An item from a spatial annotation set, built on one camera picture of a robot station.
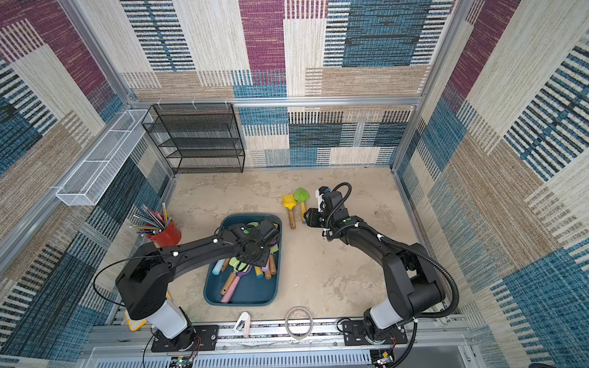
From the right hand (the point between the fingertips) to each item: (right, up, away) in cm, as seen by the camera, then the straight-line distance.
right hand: (311, 217), depth 91 cm
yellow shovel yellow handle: (-19, -19, -8) cm, 28 cm away
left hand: (-18, -15, -5) cm, 24 cm away
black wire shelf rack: (-52, +35, +18) cm, 65 cm away
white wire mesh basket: (-70, +13, -19) cm, 73 cm away
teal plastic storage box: (-22, -25, -8) cm, 35 cm away
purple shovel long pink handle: (-30, -26, -12) cm, 42 cm away
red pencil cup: (-56, -8, +2) cm, 57 cm away
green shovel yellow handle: (-3, +8, +17) cm, 20 cm away
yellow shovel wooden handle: (-9, +6, +14) cm, 18 cm away
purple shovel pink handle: (-16, -19, -8) cm, 26 cm away
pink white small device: (-23, -32, -16) cm, 43 cm away
